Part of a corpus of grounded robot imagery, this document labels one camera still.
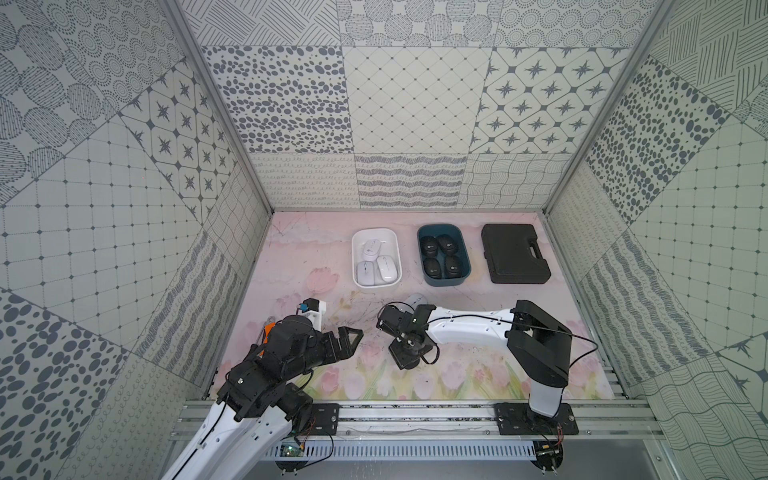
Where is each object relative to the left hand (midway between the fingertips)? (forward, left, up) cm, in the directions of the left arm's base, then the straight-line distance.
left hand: (356, 340), depth 69 cm
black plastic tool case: (+36, -49, -12) cm, 61 cm away
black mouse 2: (+41, -20, -15) cm, 49 cm away
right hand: (+3, -13, -18) cm, 22 cm away
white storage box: (+43, -6, -14) cm, 46 cm away
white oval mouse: (+39, +1, -15) cm, 42 cm away
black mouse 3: (+42, -27, -15) cm, 53 cm away
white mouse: (+30, +2, -16) cm, 34 cm away
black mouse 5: (+32, -28, -15) cm, 46 cm away
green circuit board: (-20, +16, -20) cm, 32 cm away
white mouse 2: (+31, -6, -15) cm, 35 cm away
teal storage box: (+46, -30, -12) cm, 57 cm away
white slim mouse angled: (+21, -16, -17) cm, 31 cm away
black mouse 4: (+32, -21, -15) cm, 41 cm away
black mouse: (-1, -12, -9) cm, 15 cm away
